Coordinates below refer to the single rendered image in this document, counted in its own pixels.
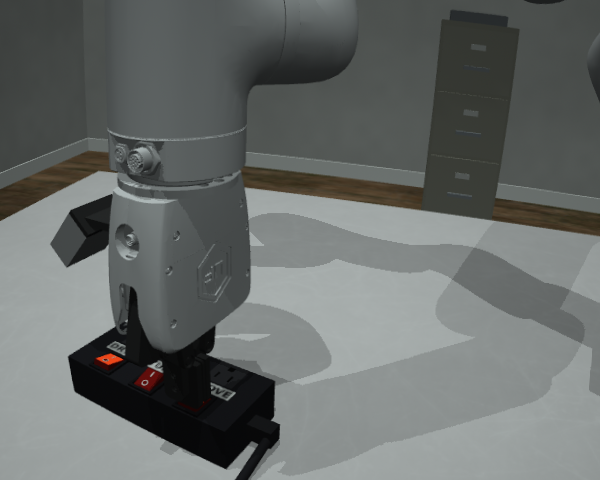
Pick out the black power strip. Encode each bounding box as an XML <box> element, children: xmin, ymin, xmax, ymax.
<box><xmin>68</xmin><ymin>326</ymin><xmax>280</xmax><ymax>480</ymax></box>

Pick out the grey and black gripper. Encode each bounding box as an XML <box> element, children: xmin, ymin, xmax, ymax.
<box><xmin>108</xmin><ymin>171</ymin><xmax>251</xmax><ymax>409</ymax></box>

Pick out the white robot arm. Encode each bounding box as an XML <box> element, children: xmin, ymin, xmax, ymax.
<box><xmin>50</xmin><ymin>0</ymin><xmax>358</xmax><ymax>268</ymax></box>

